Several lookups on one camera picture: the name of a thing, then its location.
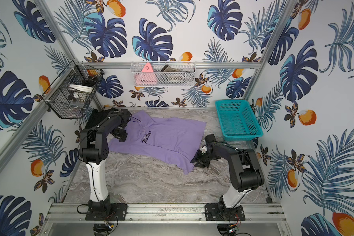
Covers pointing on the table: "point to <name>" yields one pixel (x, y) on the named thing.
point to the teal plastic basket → (237, 120)
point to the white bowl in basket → (84, 88)
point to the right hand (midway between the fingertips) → (193, 162)
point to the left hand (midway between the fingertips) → (112, 135)
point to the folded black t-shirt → (97, 114)
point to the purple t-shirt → (173, 141)
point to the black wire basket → (69, 96)
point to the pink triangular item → (146, 77)
